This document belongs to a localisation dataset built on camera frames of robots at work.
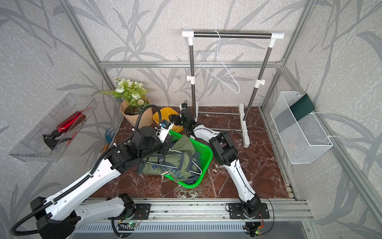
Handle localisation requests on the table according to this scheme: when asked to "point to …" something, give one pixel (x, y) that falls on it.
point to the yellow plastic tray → (156, 116)
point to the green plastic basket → (204, 154)
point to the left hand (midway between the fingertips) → (172, 137)
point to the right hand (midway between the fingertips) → (174, 115)
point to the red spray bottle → (50, 139)
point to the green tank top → (179, 162)
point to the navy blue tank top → (193, 179)
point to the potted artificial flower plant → (135, 99)
